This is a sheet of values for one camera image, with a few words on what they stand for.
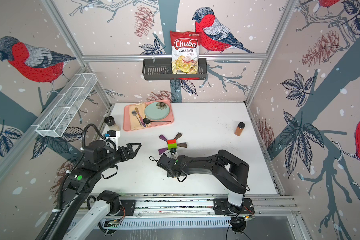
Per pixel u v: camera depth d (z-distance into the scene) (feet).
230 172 1.49
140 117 3.70
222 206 2.40
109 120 3.18
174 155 2.57
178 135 3.28
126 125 3.52
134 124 3.54
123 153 2.00
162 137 3.28
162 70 3.50
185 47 2.74
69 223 1.44
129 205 2.47
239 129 3.13
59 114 2.42
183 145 3.13
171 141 3.23
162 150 3.09
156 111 3.77
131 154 2.03
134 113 3.74
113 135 2.08
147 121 3.53
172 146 3.14
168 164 2.16
